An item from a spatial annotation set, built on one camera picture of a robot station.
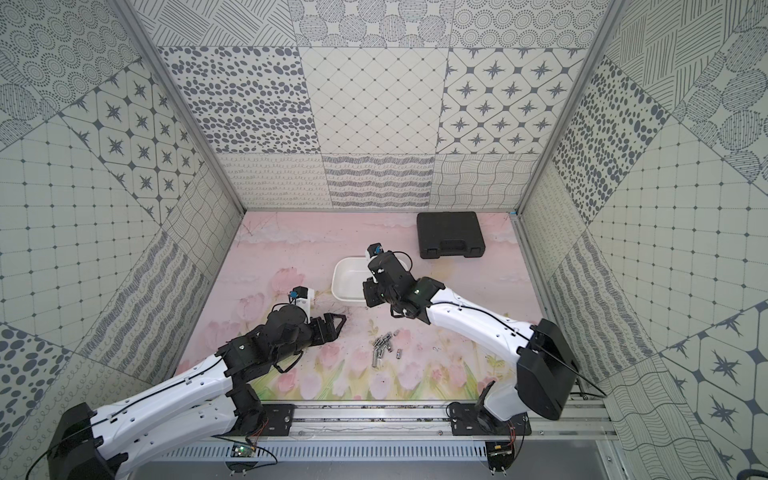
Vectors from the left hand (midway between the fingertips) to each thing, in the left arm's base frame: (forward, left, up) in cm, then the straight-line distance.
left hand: (338, 315), depth 77 cm
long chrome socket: (-6, -9, -15) cm, 18 cm away
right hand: (+9, -8, +1) cm, 12 cm away
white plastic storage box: (+22, +3, -17) cm, 28 cm away
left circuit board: (-28, +22, -16) cm, 39 cm away
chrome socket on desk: (-2, -11, -14) cm, 18 cm away
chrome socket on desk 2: (-4, -16, -16) cm, 23 cm away
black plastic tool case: (+39, -35, -11) cm, 53 cm away
